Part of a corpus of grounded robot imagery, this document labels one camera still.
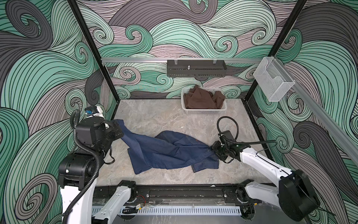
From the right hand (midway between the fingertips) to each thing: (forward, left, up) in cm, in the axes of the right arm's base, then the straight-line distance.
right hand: (209, 150), depth 85 cm
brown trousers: (+43, +2, +3) cm, 44 cm away
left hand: (-3, +46, +36) cm, 58 cm away
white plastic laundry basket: (+31, 0, +2) cm, 31 cm away
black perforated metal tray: (+48, +6, +28) cm, 56 cm away
